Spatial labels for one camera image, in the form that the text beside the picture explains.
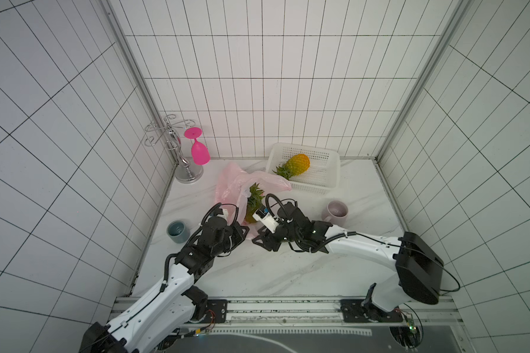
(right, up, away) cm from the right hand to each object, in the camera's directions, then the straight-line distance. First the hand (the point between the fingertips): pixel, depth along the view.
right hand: (257, 227), depth 79 cm
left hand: (-3, -2, 0) cm, 4 cm away
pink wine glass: (-27, +30, +19) cm, 44 cm away
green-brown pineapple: (-1, +9, +2) cm, 9 cm away
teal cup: (-33, -4, +10) cm, 35 cm away
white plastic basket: (+32, +19, +34) cm, 50 cm away
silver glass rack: (-39, +21, +33) cm, 55 cm away
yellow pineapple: (+17, +24, +27) cm, 40 cm away
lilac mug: (+34, +3, +17) cm, 38 cm away
